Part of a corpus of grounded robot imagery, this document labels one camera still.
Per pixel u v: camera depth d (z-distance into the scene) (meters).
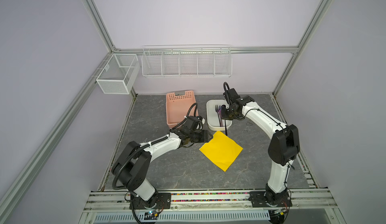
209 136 0.81
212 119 1.03
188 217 1.58
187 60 1.00
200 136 0.77
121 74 1.02
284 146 0.50
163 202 0.73
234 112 0.65
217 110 1.12
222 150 0.91
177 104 1.14
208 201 0.75
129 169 0.45
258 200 0.73
